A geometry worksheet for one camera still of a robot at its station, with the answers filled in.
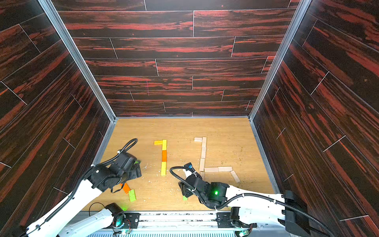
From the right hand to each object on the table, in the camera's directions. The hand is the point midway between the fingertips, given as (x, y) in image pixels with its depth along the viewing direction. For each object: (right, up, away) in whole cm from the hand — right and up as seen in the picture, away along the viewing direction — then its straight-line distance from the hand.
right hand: (185, 179), depth 77 cm
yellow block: (-15, +16, +26) cm, 34 cm away
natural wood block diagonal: (+16, +2, +15) cm, 22 cm away
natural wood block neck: (+12, +11, +22) cm, 27 cm away
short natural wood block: (+8, +20, +28) cm, 35 cm away
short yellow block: (-20, +18, +28) cm, 39 cm away
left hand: (-26, +5, -1) cm, 26 cm away
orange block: (-15, +9, +22) cm, 28 cm away
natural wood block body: (+10, +4, +16) cm, 20 cm away
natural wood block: (+25, +2, +15) cm, 29 cm away
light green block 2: (0, -12, +4) cm, 12 cm away
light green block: (-30, -11, +5) cm, 32 cm away
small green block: (-19, +13, -18) cm, 30 cm away
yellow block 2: (-14, +2, +14) cm, 20 cm away
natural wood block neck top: (+13, +17, +27) cm, 34 cm away
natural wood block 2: (+30, -2, +12) cm, 33 cm away
